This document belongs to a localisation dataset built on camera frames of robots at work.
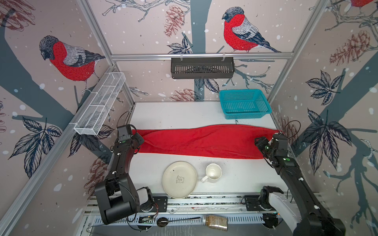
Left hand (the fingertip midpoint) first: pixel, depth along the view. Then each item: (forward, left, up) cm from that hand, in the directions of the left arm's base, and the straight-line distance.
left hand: (137, 138), depth 86 cm
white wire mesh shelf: (+27, +18, +18) cm, 37 cm away
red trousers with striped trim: (+2, -61, -9) cm, 61 cm away
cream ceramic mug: (-17, -45, -9) cm, 49 cm away
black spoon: (-40, -19, -9) cm, 45 cm away
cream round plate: (-20, -26, -11) cm, 35 cm away
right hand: (-3, -70, +1) cm, 71 cm away
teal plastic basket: (+30, -72, -2) cm, 78 cm away
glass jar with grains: (-40, -43, -6) cm, 59 cm away
